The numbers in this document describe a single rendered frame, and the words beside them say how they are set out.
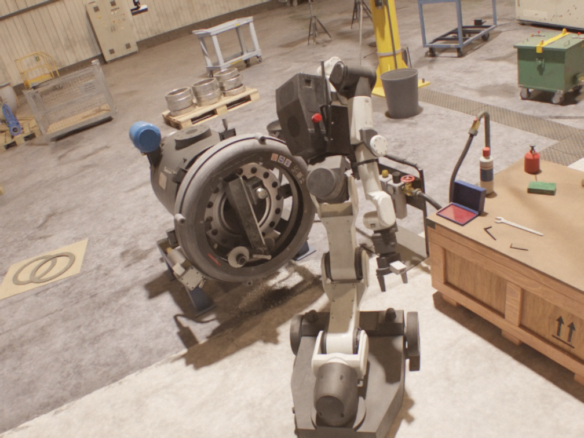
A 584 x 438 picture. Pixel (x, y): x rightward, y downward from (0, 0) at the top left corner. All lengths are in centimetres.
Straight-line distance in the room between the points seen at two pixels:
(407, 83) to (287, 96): 289
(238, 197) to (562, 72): 340
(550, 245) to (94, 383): 231
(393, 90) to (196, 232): 300
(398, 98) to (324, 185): 310
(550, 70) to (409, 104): 134
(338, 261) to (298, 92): 71
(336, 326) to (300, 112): 85
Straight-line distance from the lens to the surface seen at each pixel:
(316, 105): 181
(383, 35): 556
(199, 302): 274
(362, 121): 170
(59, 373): 292
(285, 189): 243
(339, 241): 193
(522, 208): 228
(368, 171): 168
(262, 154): 217
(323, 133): 179
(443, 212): 225
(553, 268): 193
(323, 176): 168
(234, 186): 212
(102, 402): 257
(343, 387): 170
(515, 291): 207
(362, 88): 174
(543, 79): 484
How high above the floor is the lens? 166
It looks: 30 degrees down
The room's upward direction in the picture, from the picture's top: 15 degrees counter-clockwise
